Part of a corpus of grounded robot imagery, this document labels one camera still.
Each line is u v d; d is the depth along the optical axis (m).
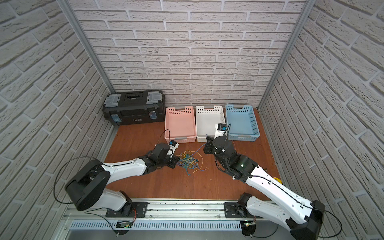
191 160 0.85
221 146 0.50
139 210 0.73
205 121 1.11
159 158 0.68
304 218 0.39
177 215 0.74
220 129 0.60
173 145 0.79
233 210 0.74
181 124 1.10
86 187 0.43
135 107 0.98
